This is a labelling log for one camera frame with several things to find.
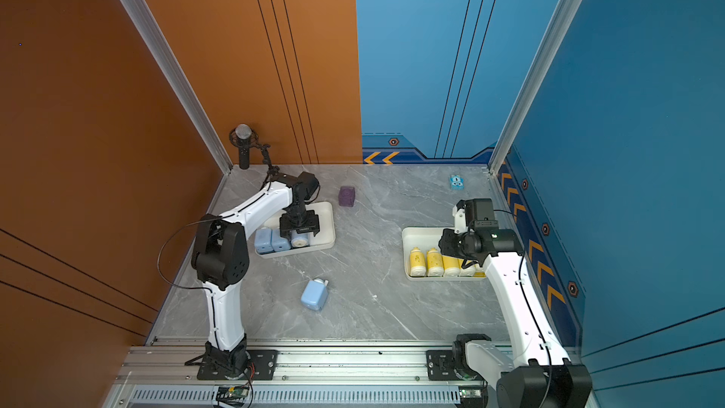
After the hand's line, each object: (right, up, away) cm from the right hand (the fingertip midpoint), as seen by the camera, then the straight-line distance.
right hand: (445, 242), depth 79 cm
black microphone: (-66, +34, +18) cm, 76 cm away
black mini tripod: (-59, +22, +30) cm, 70 cm away
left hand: (-42, +1, +15) cm, 45 cm away
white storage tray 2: (-1, -3, +23) cm, 23 cm away
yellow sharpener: (-7, -7, +5) cm, 11 cm away
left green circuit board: (-56, -38, -7) cm, 68 cm away
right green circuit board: (+4, -36, -8) cm, 38 cm away
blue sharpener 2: (-44, -1, +10) cm, 45 cm away
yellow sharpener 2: (-2, -7, +5) cm, 9 cm away
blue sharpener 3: (-37, -14, 0) cm, 39 cm away
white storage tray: (-37, -2, +18) cm, 41 cm away
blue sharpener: (-50, -2, +11) cm, 52 cm away
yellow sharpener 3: (+8, -10, +6) cm, 14 cm away
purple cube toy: (-30, +13, +27) cm, 42 cm away
